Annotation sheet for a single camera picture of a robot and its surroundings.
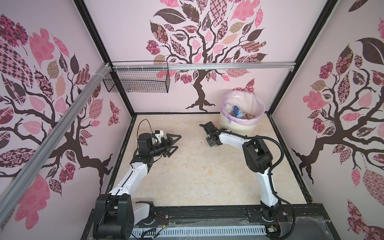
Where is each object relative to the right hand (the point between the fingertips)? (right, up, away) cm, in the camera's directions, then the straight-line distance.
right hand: (214, 137), depth 103 cm
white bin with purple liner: (+21, +24, -7) cm, 33 cm away
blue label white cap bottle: (+7, +18, -15) cm, 25 cm away
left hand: (-21, -2, -24) cm, 32 cm away
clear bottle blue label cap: (+14, +16, -12) cm, 24 cm away
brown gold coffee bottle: (+20, +14, -13) cm, 27 cm away
